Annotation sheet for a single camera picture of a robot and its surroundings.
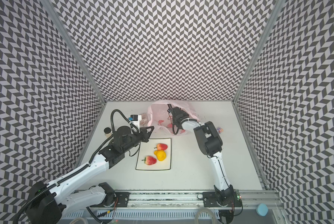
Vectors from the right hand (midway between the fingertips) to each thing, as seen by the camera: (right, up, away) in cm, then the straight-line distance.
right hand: (182, 117), depth 106 cm
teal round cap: (+39, -46, -35) cm, 70 cm away
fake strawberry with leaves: (-21, -25, -23) cm, 40 cm away
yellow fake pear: (-14, -22, -23) cm, 35 cm away
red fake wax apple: (-15, -18, -17) cm, 29 cm away
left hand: (-17, -5, -31) cm, 36 cm away
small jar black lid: (-48, -9, -19) cm, 53 cm away
